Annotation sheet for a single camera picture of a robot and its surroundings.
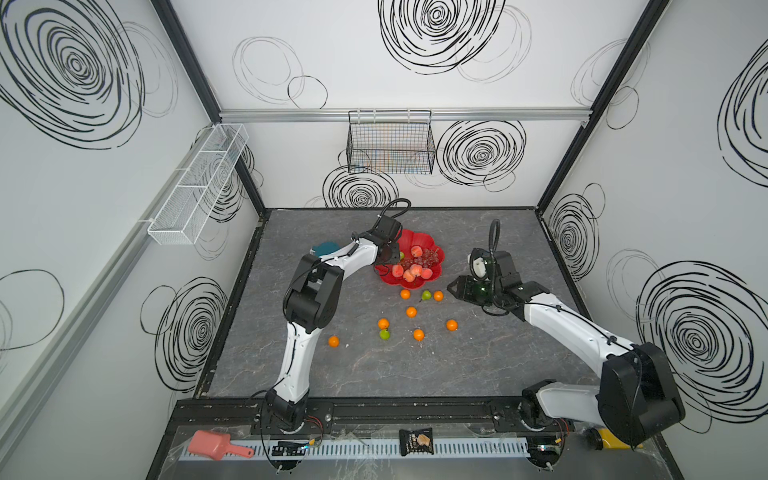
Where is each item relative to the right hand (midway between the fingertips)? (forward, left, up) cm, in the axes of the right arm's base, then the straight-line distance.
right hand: (449, 288), depth 85 cm
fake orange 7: (-12, +33, -9) cm, 37 cm away
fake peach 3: (+9, +11, -8) cm, 16 cm away
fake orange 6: (-7, -1, -9) cm, 12 cm away
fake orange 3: (-3, +11, -10) cm, 15 cm away
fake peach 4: (+10, +9, -6) cm, 14 cm away
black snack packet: (-35, +10, -10) cm, 38 cm away
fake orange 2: (+3, +2, -9) cm, 10 cm away
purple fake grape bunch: (+15, +4, -7) cm, 17 cm away
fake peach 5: (+10, +5, -7) cm, 13 cm away
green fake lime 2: (-10, +19, -10) cm, 23 cm away
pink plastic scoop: (-37, +57, -8) cm, 68 cm away
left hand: (+18, +16, -7) cm, 25 cm away
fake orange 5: (-10, +9, -10) cm, 16 cm away
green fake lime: (+17, +14, -7) cm, 23 cm away
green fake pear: (+3, +6, -9) cm, 11 cm away
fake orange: (+3, +12, -10) cm, 16 cm away
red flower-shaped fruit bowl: (+25, +10, -9) cm, 29 cm away
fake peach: (+19, +8, -8) cm, 22 cm away
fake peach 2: (+12, +15, -8) cm, 20 cm away
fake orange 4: (-6, +19, -10) cm, 22 cm away
